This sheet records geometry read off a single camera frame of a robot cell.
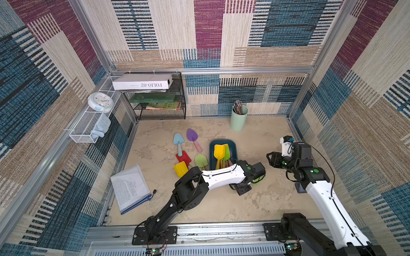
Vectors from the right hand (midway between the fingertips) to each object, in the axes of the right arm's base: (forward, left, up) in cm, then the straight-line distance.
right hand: (272, 153), depth 80 cm
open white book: (-10, +74, -17) cm, 76 cm away
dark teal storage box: (+12, +16, -14) cm, 24 cm away
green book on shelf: (+34, +64, +9) cm, 73 cm away
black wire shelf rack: (+45, +81, -9) cm, 93 cm away
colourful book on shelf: (+33, +59, +3) cm, 68 cm away
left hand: (-10, +15, -17) cm, 24 cm away
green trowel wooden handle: (+7, +36, -18) cm, 41 cm away
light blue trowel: (+22, +51, -16) cm, 58 cm away
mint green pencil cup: (+32, +12, -9) cm, 35 cm away
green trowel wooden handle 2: (+9, +20, -15) cm, 27 cm away
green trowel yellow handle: (-14, +10, 0) cm, 17 cm away
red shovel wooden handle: (+9, +46, -17) cm, 50 cm away
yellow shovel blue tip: (+10, +25, -14) cm, 30 cm away
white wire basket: (+1, +84, +17) cm, 86 cm away
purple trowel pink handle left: (+27, +42, -18) cm, 53 cm away
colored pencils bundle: (+36, +12, -1) cm, 38 cm away
